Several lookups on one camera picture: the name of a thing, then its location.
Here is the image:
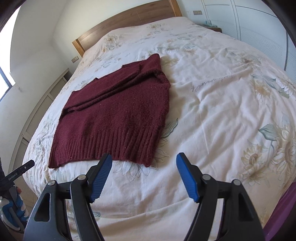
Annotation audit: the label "low white window cabinet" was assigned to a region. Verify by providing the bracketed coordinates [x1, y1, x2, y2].
[9, 69, 69, 210]

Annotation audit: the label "beige wall switch plate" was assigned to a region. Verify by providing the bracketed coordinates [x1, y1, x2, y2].
[193, 11, 203, 15]

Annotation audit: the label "dark red knit sweater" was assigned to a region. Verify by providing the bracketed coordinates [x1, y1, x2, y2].
[48, 54, 170, 168]

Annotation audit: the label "purple stool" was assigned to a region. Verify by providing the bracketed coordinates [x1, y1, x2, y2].
[263, 182, 295, 240]

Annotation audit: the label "wooden bedside table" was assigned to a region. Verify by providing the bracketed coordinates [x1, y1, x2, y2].
[203, 25, 222, 33]

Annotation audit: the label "items on bedside table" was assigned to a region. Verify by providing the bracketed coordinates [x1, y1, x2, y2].
[204, 20, 217, 28]

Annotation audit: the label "wooden headboard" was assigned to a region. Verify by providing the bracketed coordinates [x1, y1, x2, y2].
[72, 0, 182, 56]

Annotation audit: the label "beige wall socket plate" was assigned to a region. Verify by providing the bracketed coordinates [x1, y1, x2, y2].
[71, 56, 79, 63]

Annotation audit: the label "white louvred wardrobe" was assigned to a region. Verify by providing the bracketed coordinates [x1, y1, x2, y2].
[202, 0, 295, 80]

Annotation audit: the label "dark framed window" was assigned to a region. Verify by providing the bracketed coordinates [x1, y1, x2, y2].
[0, 68, 13, 99]

